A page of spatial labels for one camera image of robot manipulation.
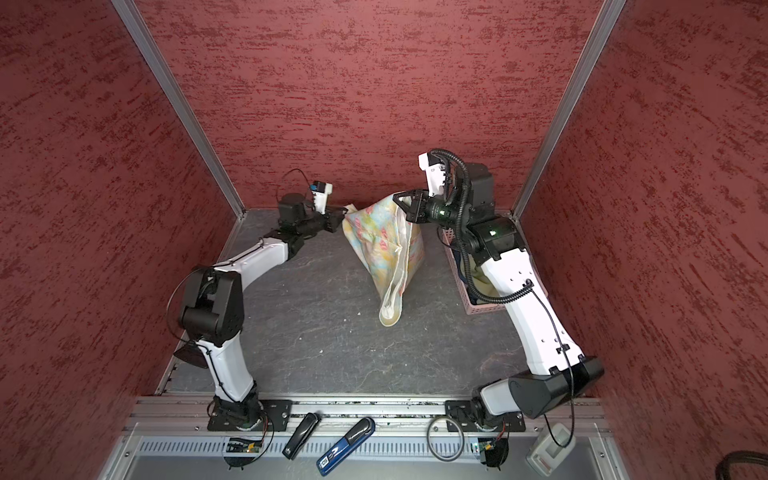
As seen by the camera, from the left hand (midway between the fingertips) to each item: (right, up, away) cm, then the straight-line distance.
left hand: (348, 213), depth 91 cm
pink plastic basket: (+34, -13, +7) cm, 37 cm away
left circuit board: (-23, -60, -19) cm, 67 cm away
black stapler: (-8, -55, -22) cm, 60 cm away
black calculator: (-44, -41, -8) cm, 60 cm away
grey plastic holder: (+51, -58, -23) cm, 80 cm away
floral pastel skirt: (+13, -10, -18) cm, 25 cm away
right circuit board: (+38, -60, -20) cm, 74 cm away
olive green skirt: (+40, -21, -3) cm, 45 cm away
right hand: (+14, 0, -27) cm, 30 cm away
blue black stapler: (+3, -56, -24) cm, 61 cm away
